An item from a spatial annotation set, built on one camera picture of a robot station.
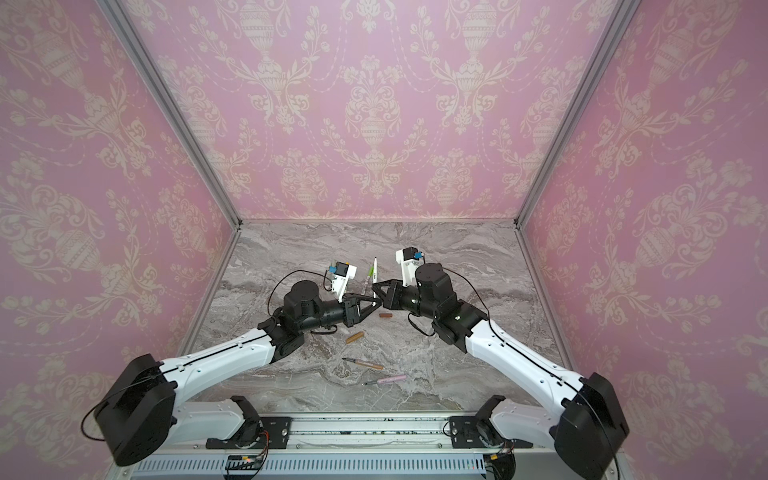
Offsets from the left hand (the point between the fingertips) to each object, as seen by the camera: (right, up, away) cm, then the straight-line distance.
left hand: (381, 307), depth 72 cm
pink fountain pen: (+1, -22, +11) cm, 25 cm away
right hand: (-2, +5, +1) cm, 5 cm away
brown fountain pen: (-5, -19, +13) cm, 23 cm away
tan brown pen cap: (-9, -13, +18) cm, 24 cm away
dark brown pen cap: (+1, -7, +22) cm, 23 cm away
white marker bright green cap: (-2, +9, +2) cm, 9 cm away
